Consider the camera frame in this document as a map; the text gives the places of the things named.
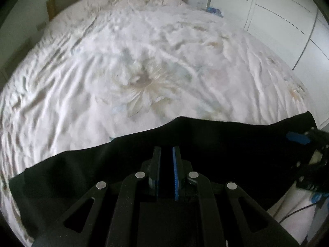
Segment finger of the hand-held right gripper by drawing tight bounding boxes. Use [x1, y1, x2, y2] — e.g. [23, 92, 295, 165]
[286, 131, 312, 145]

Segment white wardrobe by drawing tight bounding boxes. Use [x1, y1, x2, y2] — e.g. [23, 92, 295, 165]
[208, 0, 329, 129]

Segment floral white quilt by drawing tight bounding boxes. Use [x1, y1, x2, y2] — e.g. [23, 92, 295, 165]
[0, 0, 322, 247]

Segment black pants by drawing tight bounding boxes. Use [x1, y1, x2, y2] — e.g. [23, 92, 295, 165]
[9, 111, 320, 247]

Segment blue packet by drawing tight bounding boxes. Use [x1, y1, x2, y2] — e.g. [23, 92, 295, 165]
[207, 6, 224, 17]

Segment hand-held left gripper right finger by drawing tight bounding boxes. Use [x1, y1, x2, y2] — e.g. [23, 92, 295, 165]
[172, 146, 300, 247]

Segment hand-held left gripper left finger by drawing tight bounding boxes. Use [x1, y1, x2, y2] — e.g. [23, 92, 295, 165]
[33, 146, 162, 247]

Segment black cable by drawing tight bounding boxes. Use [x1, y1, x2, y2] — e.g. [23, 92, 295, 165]
[279, 203, 322, 223]

